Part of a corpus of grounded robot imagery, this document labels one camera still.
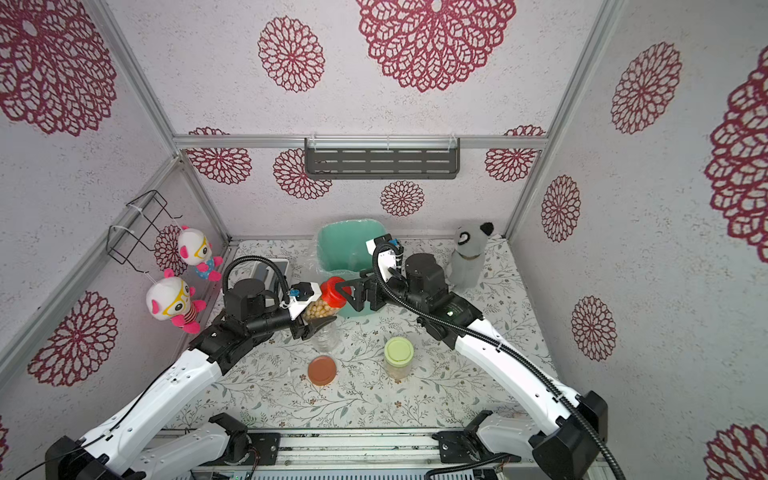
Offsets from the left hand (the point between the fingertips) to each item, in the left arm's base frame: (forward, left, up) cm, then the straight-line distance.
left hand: (327, 304), depth 73 cm
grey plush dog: (+25, -41, -5) cm, 48 cm away
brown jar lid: (-8, +4, -24) cm, 26 cm away
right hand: (0, -6, +11) cm, 12 cm away
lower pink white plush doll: (+5, +44, -5) cm, 44 cm away
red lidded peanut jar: (-4, 0, +5) cm, 7 cm away
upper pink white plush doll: (+24, +45, -6) cm, 51 cm away
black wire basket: (+23, +50, +8) cm, 56 cm away
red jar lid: (-3, -3, +10) cm, 11 cm away
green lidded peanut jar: (-8, -18, -11) cm, 23 cm away
